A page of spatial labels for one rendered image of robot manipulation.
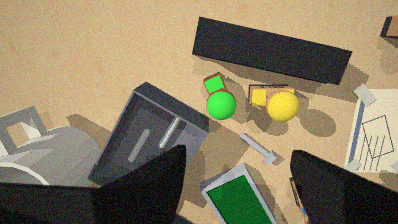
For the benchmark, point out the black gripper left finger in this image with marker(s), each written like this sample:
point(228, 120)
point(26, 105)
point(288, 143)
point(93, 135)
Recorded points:
point(148, 195)

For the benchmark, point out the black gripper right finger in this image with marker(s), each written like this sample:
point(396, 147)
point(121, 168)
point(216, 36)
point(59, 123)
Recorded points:
point(333, 195)

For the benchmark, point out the rubber stamp with red knob handle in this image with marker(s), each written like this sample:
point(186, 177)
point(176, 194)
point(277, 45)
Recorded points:
point(390, 27)

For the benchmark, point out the cream paper card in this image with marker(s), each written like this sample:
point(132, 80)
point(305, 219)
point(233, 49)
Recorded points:
point(373, 141)

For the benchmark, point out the blue stamp ink pad tin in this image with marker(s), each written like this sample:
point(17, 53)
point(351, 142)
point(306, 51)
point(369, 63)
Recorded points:
point(180, 220)

